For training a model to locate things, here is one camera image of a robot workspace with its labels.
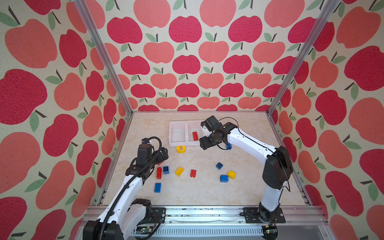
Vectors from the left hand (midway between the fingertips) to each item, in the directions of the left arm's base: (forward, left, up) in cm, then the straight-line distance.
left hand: (163, 152), depth 84 cm
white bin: (+22, -7, -11) cm, 26 cm away
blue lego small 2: (-4, -33, -11) cm, 35 cm away
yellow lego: (-9, -40, -10) cm, 42 cm away
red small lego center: (-7, -17, -12) cm, 22 cm away
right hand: (+6, -26, +1) cm, 27 cm away
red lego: (+19, -19, -10) cm, 28 cm away
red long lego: (-1, +4, -12) cm, 13 cm away
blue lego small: (-7, -1, -8) cm, 11 cm away
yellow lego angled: (-7, -9, -11) cm, 16 cm away
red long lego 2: (-8, +3, -10) cm, 13 cm away
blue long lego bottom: (-16, +3, -12) cm, 20 cm away
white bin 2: (+27, -17, -9) cm, 33 cm away
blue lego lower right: (-11, -35, -12) cm, 39 cm away
